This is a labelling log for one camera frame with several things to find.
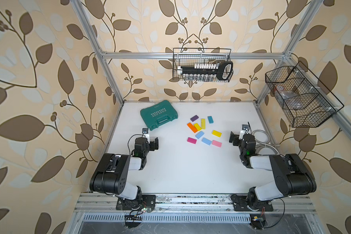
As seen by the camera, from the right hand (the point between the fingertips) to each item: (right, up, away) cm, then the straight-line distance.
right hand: (240, 133), depth 93 cm
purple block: (-28, +9, +18) cm, 35 cm away
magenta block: (-31, -6, +5) cm, 32 cm away
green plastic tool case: (-55, +12, +14) cm, 59 cm away
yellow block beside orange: (-27, +4, +13) cm, 30 cm away
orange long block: (-29, +1, +11) cm, 31 cm away
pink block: (-14, -7, +4) cm, 16 cm away
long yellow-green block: (-22, +4, +14) cm, 26 cm away
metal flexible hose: (+12, -8, 0) cm, 15 cm away
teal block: (-16, +8, +15) cm, 23 cm away
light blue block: (-25, -2, +8) cm, 27 cm away
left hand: (-61, -2, 0) cm, 61 cm away
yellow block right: (-13, -1, +9) cm, 16 cm away
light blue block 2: (-21, -6, +6) cm, 23 cm away
